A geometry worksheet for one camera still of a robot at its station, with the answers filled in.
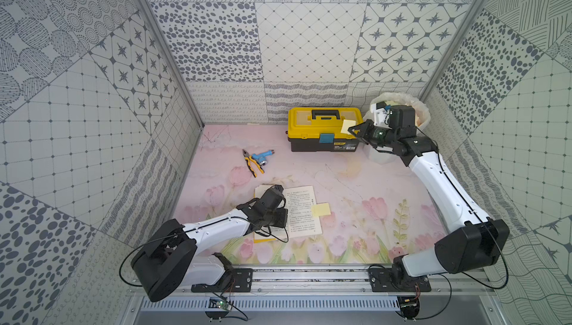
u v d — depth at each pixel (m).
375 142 0.68
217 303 0.70
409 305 0.72
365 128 0.67
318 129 0.98
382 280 0.73
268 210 0.66
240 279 0.74
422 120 0.87
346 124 0.80
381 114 0.70
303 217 0.88
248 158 1.05
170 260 0.41
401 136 0.58
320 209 0.89
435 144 0.54
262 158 1.06
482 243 0.40
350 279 0.76
